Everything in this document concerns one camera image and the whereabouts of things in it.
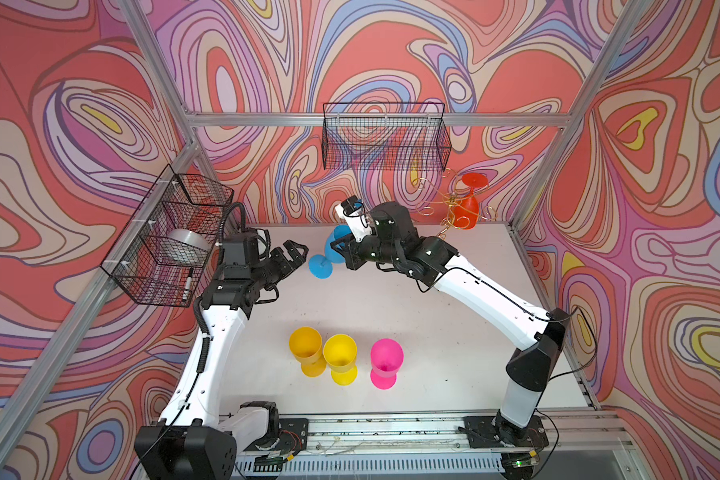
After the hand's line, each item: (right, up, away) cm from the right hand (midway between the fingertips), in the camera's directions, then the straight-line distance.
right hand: (336, 251), depth 70 cm
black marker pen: (-36, -8, +2) cm, 37 cm away
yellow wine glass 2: (0, -27, +7) cm, 28 cm away
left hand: (-10, -1, +5) cm, 11 cm away
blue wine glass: (-5, -4, +10) cm, 12 cm away
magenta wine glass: (+13, -28, +8) cm, 31 cm away
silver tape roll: (-36, +1, 0) cm, 36 cm away
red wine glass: (+38, +13, +19) cm, 45 cm away
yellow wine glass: (-9, -25, +9) cm, 29 cm away
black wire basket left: (-45, +14, +10) cm, 48 cm away
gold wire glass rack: (+31, +16, +14) cm, 38 cm away
